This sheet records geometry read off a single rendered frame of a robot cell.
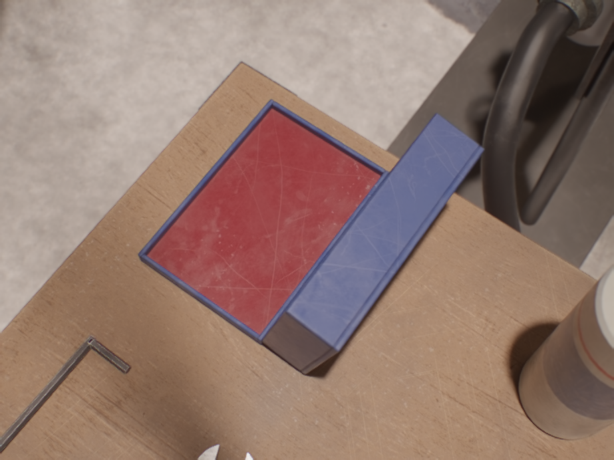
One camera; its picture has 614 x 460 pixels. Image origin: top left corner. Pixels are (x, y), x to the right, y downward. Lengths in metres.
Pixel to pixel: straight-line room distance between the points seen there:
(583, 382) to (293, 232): 0.24
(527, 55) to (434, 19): 0.58
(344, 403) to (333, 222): 0.13
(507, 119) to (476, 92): 0.50
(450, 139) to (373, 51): 0.76
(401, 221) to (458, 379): 0.14
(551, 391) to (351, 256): 0.15
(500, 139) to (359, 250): 0.29
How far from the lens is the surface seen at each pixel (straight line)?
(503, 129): 0.77
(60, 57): 1.34
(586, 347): 0.48
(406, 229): 0.52
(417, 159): 0.54
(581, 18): 0.81
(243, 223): 0.64
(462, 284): 0.63
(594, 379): 0.49
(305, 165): 0.66
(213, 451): 0.59
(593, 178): 1.24
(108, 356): 0.62
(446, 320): 0.62
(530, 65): 0.77
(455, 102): 1.25
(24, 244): 1.20
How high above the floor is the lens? 1.06
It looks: 66 degrees down
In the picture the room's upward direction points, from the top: straight up
